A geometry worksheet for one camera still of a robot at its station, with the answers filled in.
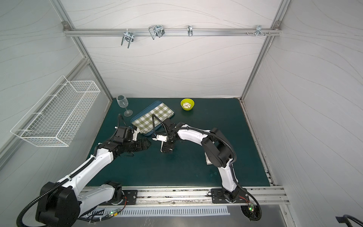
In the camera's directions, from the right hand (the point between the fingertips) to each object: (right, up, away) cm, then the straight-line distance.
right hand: (166, 142), depth 92 cm
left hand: (-11, 0, -8) cm, 14 cm away
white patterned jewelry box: (+27, -10, -8) cm, 29 cm away
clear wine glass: (-33, +27, +9) cm, 44 cm away
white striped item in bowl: (+14, +25, +21) cm, 36 cm away
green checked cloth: (-6, +16, -13) cm, 22 cm away
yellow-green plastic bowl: (+16, +29, +23) cm, 41 cm away
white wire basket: (-51, +18, -22) cm, 59 cm away
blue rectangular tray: (-12, +5, +7) cm, 15 cm away
